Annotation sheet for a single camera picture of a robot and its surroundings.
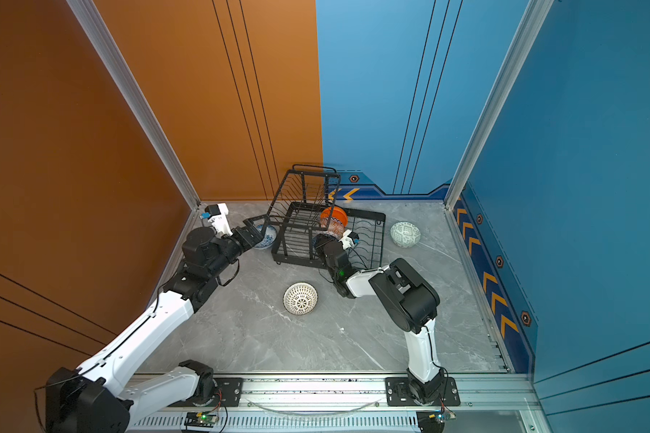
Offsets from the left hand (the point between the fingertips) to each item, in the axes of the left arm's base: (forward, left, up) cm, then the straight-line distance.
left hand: (262, 219), depth 74 cm
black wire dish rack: (+3, -13, -7) cm, 15 cm away
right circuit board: (-43, -47, -31) cm, 70 cm away
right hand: (+9, -12, -19) cm, 24 cm away
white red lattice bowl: (-10, -9, -29) cm, 32 cm away
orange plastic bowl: (+23, -20, -22) cm, 38 cm away
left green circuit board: (-43, +15, -32) cm, 56 cm away
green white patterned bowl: (+18, -49, -29) cm, 60 cm away
